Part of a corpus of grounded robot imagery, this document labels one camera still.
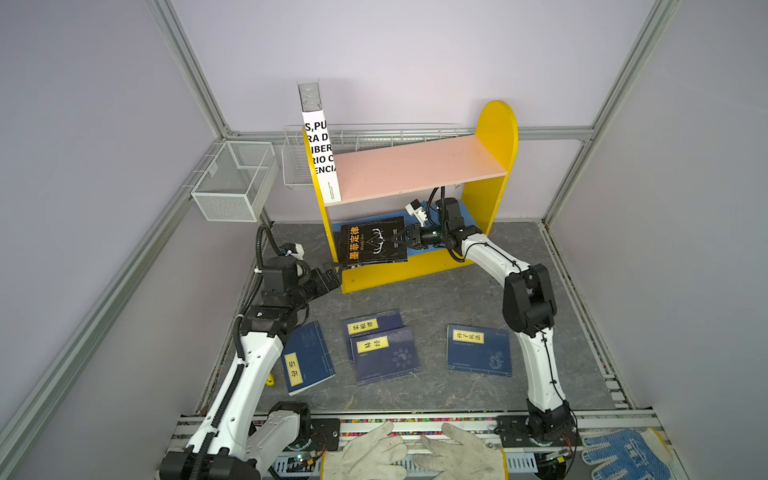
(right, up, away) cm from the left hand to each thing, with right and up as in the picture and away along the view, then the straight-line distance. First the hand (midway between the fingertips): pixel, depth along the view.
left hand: (330, 275), depth 77 cm
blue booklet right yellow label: (+42, -23, +10) cm, 49 cm away
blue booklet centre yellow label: (+14, -24, +8) cm, 29 cm away
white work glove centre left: (+11, -43, -6) cm, 45 cm away
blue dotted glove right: (+76, -42, -6) cm, 87 cm away
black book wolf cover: (+2, +3, +11) cm, 12 cm away
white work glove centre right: (+34, -44, -6) cm, 56 cm away
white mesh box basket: (-38, +29, +24) cm, 53 cm away
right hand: (+16, +9, +13) cm, 23 cm away
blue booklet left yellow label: (-9, -25, +8) cm, 28 cm away
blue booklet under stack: (+9, -16, +14) cm, 24 cm away
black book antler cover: (+10, +9, +13) cm, 19 cm away
